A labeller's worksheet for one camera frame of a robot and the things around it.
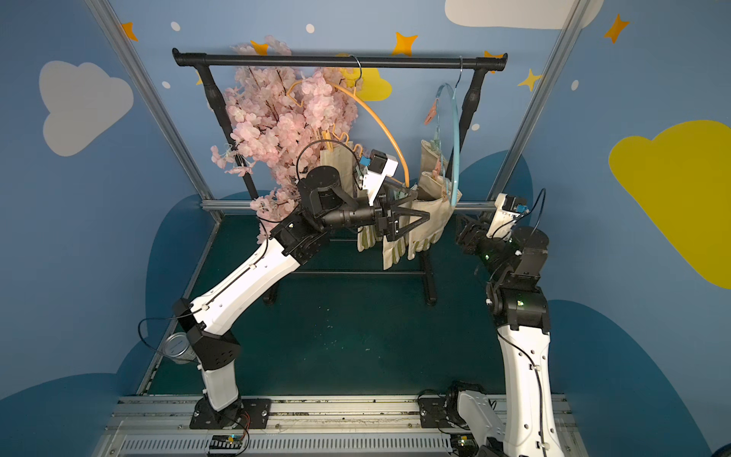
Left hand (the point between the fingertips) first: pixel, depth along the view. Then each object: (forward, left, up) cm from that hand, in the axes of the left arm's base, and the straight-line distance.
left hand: (423, 197), depth 54 cm
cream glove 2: (+16, +11, -31) cm, 37 cm away
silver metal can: (-15, +64, -46) cm, 80 cm away
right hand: (+5, -14, -10) cm, 18 cm away
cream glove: (+10, +3, -30) cm, 32 cm away
